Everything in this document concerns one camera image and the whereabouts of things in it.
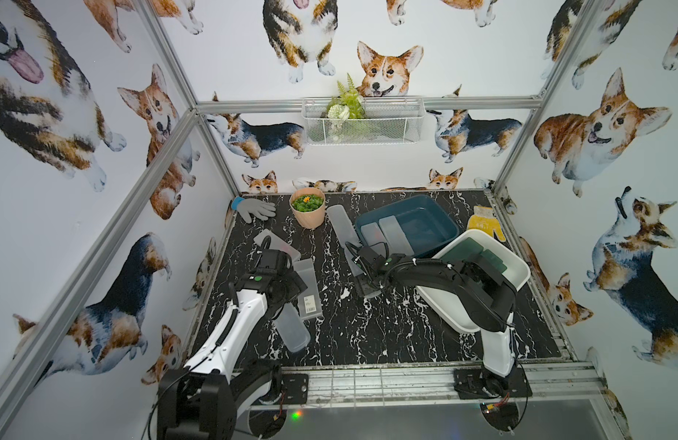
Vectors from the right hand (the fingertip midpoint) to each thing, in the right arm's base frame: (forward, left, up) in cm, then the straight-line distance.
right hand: (364, 283), depth 93 cm
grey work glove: (+35, +49, 0) cm, 61 cm away
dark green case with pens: (+11, -36, +2) cm, 37 cm away
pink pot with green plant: (+25, +20, +12) cm, 34 cm away
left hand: (-5, +21, +8) cm, 23 cm away
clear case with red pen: (+18, -4, +1) cm, 18 cm away
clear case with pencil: (+20, -12, 0) cm, 23 cm away
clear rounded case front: (-15, +22, 0) cm, 27 cm away
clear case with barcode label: (-6, +18, +2) cm, 19 cm away
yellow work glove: (+28, -48, -1) cm, 56 cm away
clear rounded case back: (+26, +8, -2) cm, 27 cm away
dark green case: (+7, -45, +2) cm, 46 cm away
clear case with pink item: (+16, +32, +1) cm, 36 cm away
